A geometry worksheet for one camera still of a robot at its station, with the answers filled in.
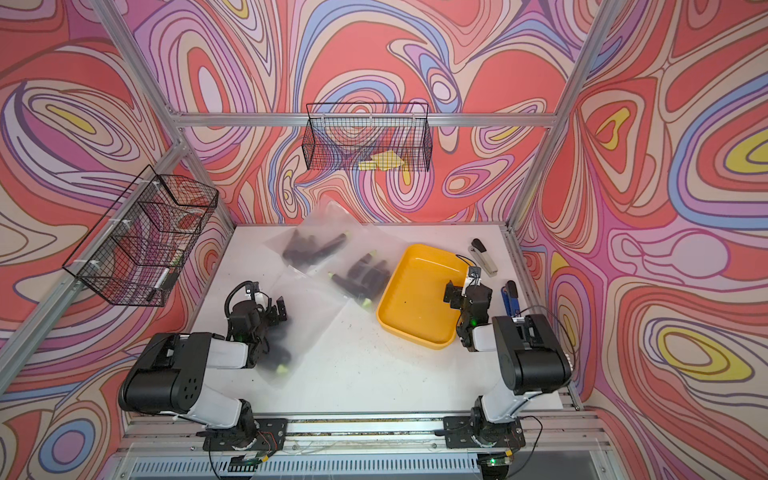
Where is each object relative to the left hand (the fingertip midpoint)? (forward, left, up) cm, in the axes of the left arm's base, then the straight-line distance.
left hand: (270, 300), depth 94 cm
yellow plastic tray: (0, -46, -2) cm, 46 cm away
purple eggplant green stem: (+23, -14, -1) cm, 27 cm away
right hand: (+4, -63, +1) cm, 63 cm away
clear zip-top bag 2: (+25, -38, -3) cm, 45 cm away
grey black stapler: (+19, -72, 0) cm, 74 cm away
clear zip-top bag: (+2, -11, -7) cm, 13 cm away
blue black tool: (+1, -78, -1) cm, 78 cm away
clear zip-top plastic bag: (+34, -13, -3) cm, 37 cm away
